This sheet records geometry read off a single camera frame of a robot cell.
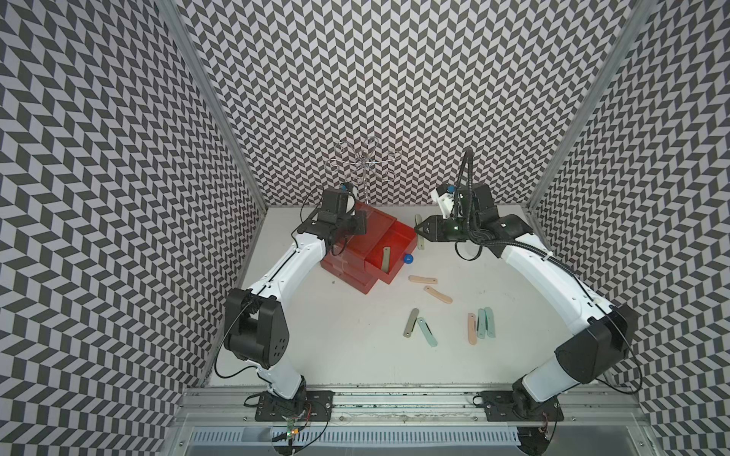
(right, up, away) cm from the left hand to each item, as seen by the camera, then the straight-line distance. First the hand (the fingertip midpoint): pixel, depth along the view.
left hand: (362, 221), depth 87 cm
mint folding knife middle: (+37, -32, 0) cm, 49 cm away
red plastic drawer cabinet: (0, -11, -7) cm, 13 cm away
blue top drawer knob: (+14, -11, -7) cm, 19 cm away
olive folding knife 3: (+15, -32, 0) cm, 35 cm away
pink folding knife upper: (+20, -20, +11) cm, 30 cm away
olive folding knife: (+7, -12, -3) cm, 14 cm away
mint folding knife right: (+40, -32, +1) cm, 51 cm away
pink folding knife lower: (+34, -33, -1) cm, 48 cm away
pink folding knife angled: (+25, -25, +9) cm, 37 cm away
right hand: (+16, -4, -11) cm, 20 cm away
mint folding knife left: (+20, -34, 0) cm, 40 cm away
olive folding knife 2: (+16, -5, -12) cm, 21 cm away
